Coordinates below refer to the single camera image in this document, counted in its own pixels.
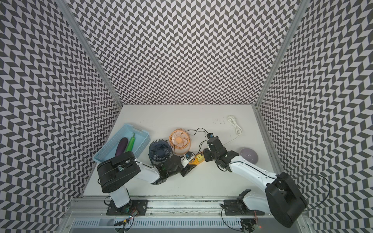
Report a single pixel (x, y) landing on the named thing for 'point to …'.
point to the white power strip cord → (238, 129)
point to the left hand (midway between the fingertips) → (191, 162)
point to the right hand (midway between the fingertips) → (206, 154)
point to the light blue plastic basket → (108, 150)
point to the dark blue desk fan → (159, 150)
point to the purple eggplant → (121, 146)
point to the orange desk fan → (180, 138)
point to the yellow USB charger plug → (200, 158)
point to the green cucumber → (131, 142)
